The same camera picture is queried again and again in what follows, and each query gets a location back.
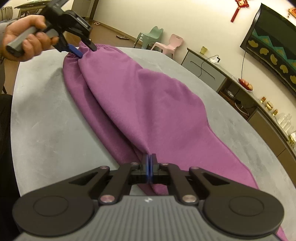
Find black television cable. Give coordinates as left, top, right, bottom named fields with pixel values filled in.
left=240, top=51, right=247, bottom=80

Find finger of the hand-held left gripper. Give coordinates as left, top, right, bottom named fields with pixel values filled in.
left=57, top=38, right=83, bottom=58
left=81, top=38, right=97, bottom=52

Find person's left hand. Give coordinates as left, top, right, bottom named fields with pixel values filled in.
left=2, top=15, right=60, bottom=62

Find black power strip cable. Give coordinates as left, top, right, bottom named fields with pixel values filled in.
left=190, top=56, right=219, bottom=81

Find wooden dining table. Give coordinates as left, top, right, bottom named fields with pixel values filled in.
left=15, top=0, right=51, bottom=11

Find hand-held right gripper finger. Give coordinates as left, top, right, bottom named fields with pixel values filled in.
left=67, top=153, right=151, bottom=206
left=151, top=153, right=234, bottom=205

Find pink plastic chair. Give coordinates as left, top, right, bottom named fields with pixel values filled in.
left=150, top=34, right=184, bottom=58

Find purple sweatpants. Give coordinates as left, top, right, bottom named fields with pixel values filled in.
left=63, top=42, right=288, bottom=241

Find grey television cabinet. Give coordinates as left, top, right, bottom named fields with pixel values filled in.
left=181, top=47, right=296, bottom=167

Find green plastic chair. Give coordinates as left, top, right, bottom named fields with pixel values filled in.
left=133, top=26, right=164, bottom=49

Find person's left forearm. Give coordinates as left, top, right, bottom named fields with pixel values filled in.
left=0, top=22, right=7, bottom=63

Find person's dark clothing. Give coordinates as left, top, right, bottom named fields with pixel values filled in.
left=0, top=94, right=22, bottom=234

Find wall television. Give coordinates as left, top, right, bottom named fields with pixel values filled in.
left=240, top=3, right=296, bottom=96

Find beige dining chair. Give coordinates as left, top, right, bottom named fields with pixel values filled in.
left=0, top=6, right=12, bottom=22

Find red fruit plate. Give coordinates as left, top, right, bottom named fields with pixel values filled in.
left=237, top=77, right=253, bottom=91

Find red hanging knot decoration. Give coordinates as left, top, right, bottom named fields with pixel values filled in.
left=231, top=0, right=248, bottom=23

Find set of clear glasses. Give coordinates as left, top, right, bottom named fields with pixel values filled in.
left=276, top=113, right=294, bottom=132

